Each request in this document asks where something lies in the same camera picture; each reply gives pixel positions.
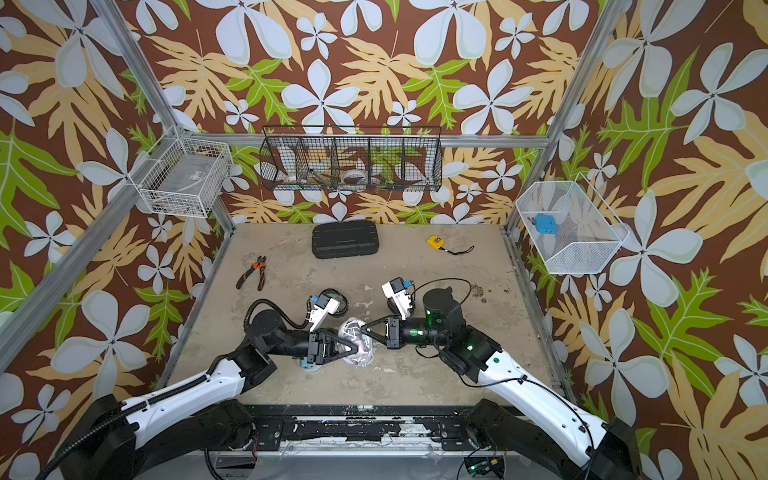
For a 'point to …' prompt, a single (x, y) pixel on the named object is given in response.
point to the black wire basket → (352, 158)
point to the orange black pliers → (259, 264)
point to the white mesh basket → (568, 225)
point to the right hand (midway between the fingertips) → (362, 332)
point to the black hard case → (344, 238)
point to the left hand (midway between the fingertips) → (356, 349)
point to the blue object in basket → (546, 224)
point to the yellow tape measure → (437, 242)
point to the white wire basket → (184, 174)
